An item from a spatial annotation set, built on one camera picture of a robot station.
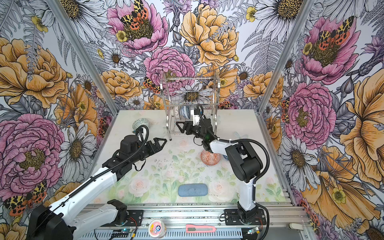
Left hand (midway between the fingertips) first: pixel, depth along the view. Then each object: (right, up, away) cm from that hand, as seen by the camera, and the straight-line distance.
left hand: (161, 147), depth 80 cm
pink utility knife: (+17, -37, -9) cm, 41 cm away
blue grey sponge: (+17, -22, +1) cm, 28 cm away
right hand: (+9, +11, +10) cm, 17 cm away
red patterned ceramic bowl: (+27, -9, +14) cm, 32 cm away
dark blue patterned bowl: (+37, -8, +14) cm, 40 cm away
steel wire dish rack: (+6, +35, +36) cm, 50 cm away
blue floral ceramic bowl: (+11, +21, +25) cm, 34 cm away
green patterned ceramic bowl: (-23, +14, +31) cm, 41 cm away
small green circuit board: (-15, -38, -9) cm, 41 cm away
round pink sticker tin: (+2, -31, -17) cm, 35 cm away
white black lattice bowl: (+5, +21, +25) cm, 33 cm away
